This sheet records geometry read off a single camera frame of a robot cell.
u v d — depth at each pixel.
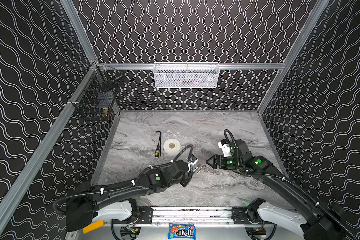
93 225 0.70
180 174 0.56
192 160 0.65
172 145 1.00
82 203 0.40
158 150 0.97
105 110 0.82
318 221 0.39
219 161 0.68
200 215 0.76
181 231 0.69
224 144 0.71
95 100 0.95
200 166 0.90
